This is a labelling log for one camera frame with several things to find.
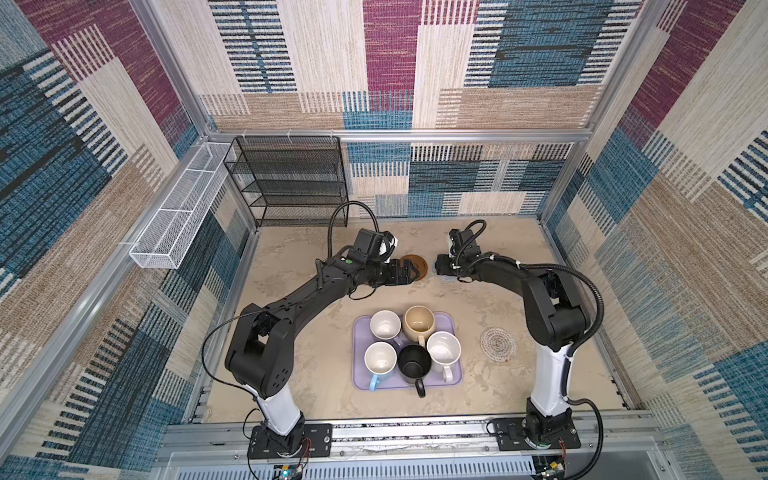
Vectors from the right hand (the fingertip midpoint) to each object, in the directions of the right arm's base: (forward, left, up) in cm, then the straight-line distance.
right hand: (443, 266), depth 102 cm
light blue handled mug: (-29, +22, -2) cm, 37 cm away
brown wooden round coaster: (+3, +8, -2) cm, 9 cm away
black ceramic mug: (-31, +12, -2) cm, 34 cm away
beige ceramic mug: (-19, +10, -2) cm, 22 cm away
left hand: (-11, +13, +13) cm, 21 cm away
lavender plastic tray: (-23, +27, -2) cm, 36 cm away
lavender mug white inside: (-21, +20, +1) cm, 29 cm away
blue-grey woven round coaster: (-4, -1, -2) cm, 4 cm away
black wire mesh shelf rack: (+31, +53, +13) cm, 62 cm away
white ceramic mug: (-28, +4, -1) cm, 28 cm away
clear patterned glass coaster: (-26, -13, -4) cm, 29 cm away
